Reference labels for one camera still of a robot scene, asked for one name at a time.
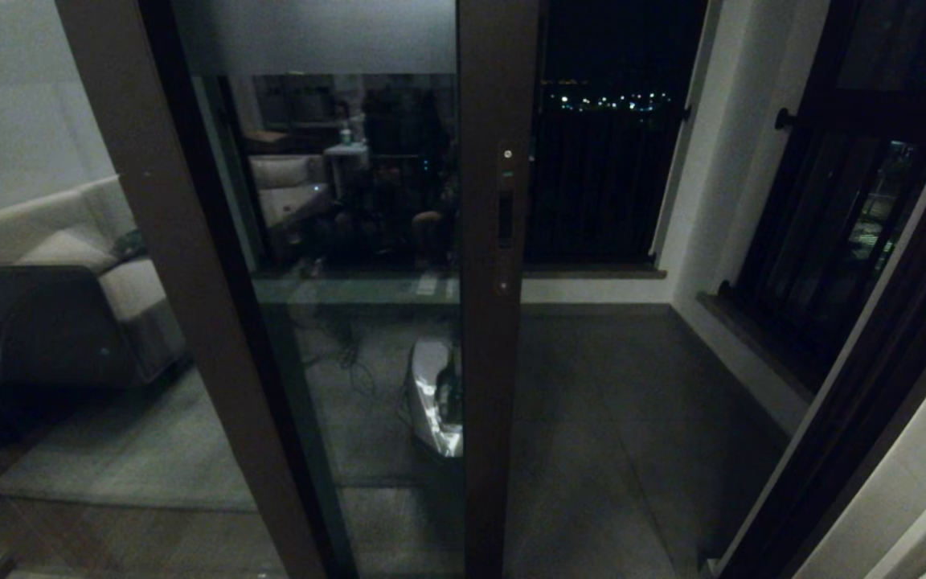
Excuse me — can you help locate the brown framed sliding glass door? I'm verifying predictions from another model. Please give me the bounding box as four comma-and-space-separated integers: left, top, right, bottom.
170, 0, 542, 579

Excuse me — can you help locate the recessed brown door handle plate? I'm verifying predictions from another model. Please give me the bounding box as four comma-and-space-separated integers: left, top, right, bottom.
497, 143, 518, 296

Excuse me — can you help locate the grey stone balcony sill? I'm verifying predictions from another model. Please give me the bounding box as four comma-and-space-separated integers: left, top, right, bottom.
252, 264, 667, 282

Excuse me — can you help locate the black metal balcony railing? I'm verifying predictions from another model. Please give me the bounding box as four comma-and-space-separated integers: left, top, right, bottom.
523, 96, 693, 270

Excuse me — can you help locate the brown framed fixed glass door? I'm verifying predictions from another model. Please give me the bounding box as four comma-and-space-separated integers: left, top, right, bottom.
0, 0, 327, 579

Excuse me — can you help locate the grey stone side window sill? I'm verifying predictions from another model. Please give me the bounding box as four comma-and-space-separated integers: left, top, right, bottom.
696, 289, 822, 403

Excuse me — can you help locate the dark door jamb frame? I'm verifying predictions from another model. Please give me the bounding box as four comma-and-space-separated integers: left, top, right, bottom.
712, 76, 926, 579

